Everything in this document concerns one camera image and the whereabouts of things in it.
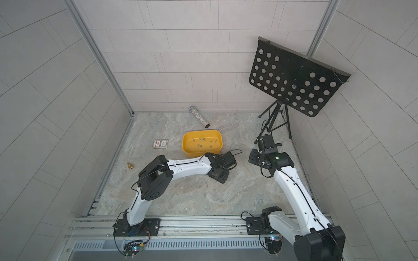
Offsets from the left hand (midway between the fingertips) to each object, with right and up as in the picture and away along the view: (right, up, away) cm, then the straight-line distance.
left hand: (225, 177), depth 89 cm
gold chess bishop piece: (-52, +6, 0) cm, 53 cm away
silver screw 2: (-20, +20, +13) cm, 31 cm away
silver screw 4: (-13, +20, +13) cm, 27 cm away
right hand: (+13, +14, -10) cm, 21 cm away
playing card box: (-39, +18, +9) cm, 44 cm away
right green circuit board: (+19, -20, -23) cm, 36 cm away
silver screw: (-16, +16, +10) cm, 25 cm away
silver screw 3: (-8, +16, +10) cm, 20 cm away
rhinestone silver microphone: (-16, +34, +22) cm, 44 cm away
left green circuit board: (-39, -21, -23) cm, 50 cm away
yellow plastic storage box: (-17, +18, +11) cm, 27 cm away
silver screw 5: (-6, +19, +13) cm, 23 cm away
